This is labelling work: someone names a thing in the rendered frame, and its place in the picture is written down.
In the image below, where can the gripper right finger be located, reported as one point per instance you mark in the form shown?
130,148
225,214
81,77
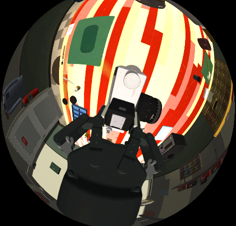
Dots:
155,152

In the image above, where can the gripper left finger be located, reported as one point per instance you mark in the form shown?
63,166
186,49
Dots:
73,125

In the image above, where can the silver SLR camera body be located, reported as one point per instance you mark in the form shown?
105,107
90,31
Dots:
120,93

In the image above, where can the small silver release button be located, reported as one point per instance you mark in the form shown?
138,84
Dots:
108,129

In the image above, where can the blue parts tray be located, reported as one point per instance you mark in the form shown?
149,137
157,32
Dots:
78,111

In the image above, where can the grey black tester box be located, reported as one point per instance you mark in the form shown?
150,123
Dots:
173,142

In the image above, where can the light blue paper sheet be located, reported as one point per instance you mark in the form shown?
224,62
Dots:
163,132

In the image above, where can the black lens cap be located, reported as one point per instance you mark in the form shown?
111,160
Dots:
64,101
73,99

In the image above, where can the white yellow blower brush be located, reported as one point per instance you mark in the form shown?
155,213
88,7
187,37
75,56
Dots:
77,88

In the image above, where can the grey cabinet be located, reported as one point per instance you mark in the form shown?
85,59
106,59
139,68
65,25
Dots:
31,122

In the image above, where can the silver tweezers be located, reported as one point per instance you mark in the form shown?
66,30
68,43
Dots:
68,80

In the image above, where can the green box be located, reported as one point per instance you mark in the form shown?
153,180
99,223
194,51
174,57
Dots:
55,168

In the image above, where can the red canister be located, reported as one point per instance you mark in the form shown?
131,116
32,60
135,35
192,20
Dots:
30,96

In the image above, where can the brown round stool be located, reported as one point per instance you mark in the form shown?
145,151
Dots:
55,70

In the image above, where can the grey blue machine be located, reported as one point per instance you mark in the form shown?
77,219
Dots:
12,95

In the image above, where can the black pen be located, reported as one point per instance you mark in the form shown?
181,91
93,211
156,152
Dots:
63,54

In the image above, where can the grey white card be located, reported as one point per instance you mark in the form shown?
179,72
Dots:
208,94

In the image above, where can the black cylinder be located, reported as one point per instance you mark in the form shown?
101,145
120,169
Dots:
197,78

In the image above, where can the brown drawer cabinet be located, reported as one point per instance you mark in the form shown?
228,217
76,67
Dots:
219,93

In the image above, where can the small green mat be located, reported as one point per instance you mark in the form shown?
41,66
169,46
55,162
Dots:
205,71

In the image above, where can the white paper label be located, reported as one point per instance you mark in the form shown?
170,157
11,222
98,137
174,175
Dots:
70,29

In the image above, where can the yellow tool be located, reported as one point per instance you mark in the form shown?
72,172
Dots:
208,67

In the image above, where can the yellow wall poster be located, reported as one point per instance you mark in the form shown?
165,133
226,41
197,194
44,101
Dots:
190,167

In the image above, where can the black camera lens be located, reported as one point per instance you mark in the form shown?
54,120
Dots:
149,108

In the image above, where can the red wall shelf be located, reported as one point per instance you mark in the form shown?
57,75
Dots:
202,178

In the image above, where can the white round camera dial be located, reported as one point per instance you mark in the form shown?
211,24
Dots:
131,80

